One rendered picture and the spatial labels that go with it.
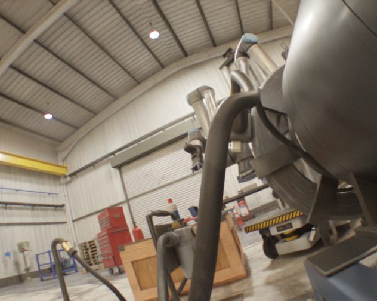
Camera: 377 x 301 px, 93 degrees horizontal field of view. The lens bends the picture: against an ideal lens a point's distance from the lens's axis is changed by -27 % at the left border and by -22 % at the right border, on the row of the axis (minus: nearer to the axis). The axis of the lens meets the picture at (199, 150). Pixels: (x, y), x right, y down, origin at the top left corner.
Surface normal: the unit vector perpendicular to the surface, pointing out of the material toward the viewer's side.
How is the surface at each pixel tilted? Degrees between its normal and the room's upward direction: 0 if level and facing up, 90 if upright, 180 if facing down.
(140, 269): 90
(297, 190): 90
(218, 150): 93
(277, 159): 90
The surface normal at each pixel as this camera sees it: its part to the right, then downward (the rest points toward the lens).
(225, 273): -0.18, -0.26
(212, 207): 0.04, -0.20
